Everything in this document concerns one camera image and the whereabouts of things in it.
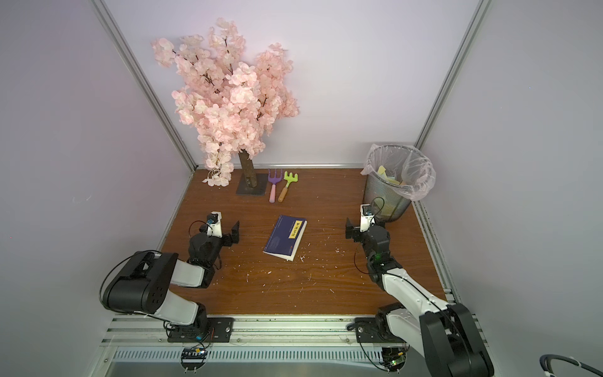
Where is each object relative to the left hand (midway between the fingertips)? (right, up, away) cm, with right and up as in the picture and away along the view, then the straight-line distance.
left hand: (226, 219), depth 91 cm
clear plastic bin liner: (+73, +20, +2) cm, 76 cm away
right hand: (+54, +4, -6) cm, 55 cm away
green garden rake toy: (+23, +17, +24) cm, 37 cm away
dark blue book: (+23, -7, +2) cm, 24 cm away
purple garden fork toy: (+15, +13, +19) cm, 28 cm away
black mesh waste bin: (+64, +7, -3) cm, 65 cm away
